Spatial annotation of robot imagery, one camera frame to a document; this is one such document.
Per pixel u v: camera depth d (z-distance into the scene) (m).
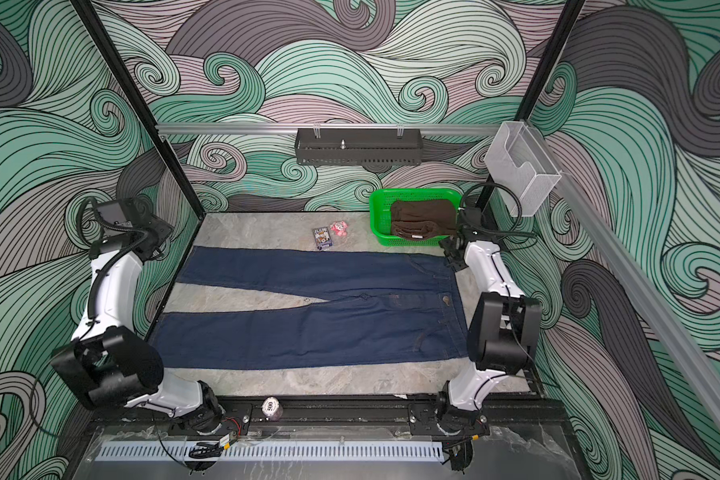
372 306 0.92
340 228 1.11
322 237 1.10
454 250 0.81
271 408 0.70
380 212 1.18
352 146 0.90
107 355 0.45
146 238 0.57
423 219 1.10
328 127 0.94
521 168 0.78
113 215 0.58
